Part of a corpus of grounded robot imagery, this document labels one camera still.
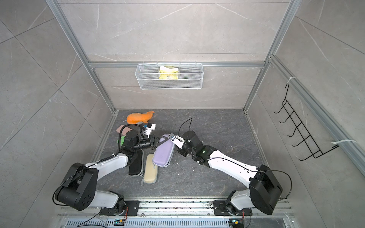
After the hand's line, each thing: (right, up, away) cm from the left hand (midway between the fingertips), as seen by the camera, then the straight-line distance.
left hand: (169, 139), depth 77 cm
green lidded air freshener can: (-35, -3, +19) cm, 40 cm away
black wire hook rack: (+66, -3, -16) cm, 68 cm away
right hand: (+5, -1, +4) cm, 7 cm away
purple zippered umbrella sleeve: (-2, -7, -3) cm, 8 cm away
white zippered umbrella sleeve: (-12, -19, +7) cm, 24 cm away
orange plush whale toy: (-30, +12, +30) cm, 44 cm away
